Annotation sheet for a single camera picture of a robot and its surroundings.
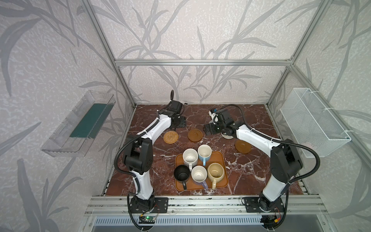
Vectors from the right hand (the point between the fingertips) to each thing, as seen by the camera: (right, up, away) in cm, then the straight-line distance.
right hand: (210, 122), depth 91 cm
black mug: (-17, -30, -8) cm, 35 cm away
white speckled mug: (-12, -22, -1) cm, 25 cm away
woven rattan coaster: (-26, -11, +9) cm, 30 cm away
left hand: (-18, +2, +3) cm, 18 cm away
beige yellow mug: (+3, -29, -7) cm, 30 cm away
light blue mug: (-4, -19, -2) cm, 19 cm away
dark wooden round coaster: (-9, -10, +11) cm, 17 cm away
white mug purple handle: (-7, -30, -8) cm, 32 cm away
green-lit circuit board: (-34, -48, -19) cm, 62 cm away
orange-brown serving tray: (-19, -23, -2) cm, 30 cm away
